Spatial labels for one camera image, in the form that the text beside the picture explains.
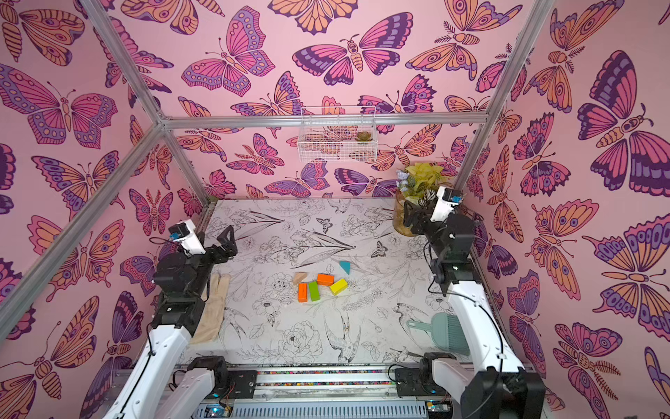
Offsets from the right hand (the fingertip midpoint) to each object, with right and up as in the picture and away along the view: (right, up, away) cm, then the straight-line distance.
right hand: (421, 202), depth 74 cm
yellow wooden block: (-24, -28, +17) cm, 41 cm away
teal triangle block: (-21, -22, +26) cm, 40 cm away
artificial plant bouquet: (+5, +10, +24) cm, 26 cm away
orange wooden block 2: (-36, -30, +16) cm, 49 cm away
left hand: (-57, -7, -1) cm, 57 cm away
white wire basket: (-24, +27, +21) cm, 42 cm away
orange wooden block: (-28, -26, +19) cm, 43 cm away
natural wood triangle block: (-38, -26, +20) cm, 50 cm away
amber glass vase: (0, -3, +31) cm, 31 cm away
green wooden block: (-32, -30, +18) cm, 48 cm away
